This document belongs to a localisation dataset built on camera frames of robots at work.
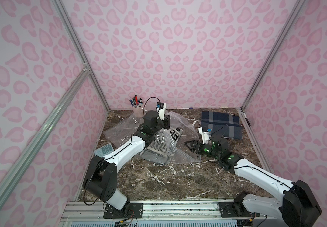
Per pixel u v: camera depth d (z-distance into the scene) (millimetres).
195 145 693
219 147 601
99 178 440
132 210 721
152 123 622
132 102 1066
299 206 401
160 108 705
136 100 1122
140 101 1074
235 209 652
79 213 734
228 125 1029
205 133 719
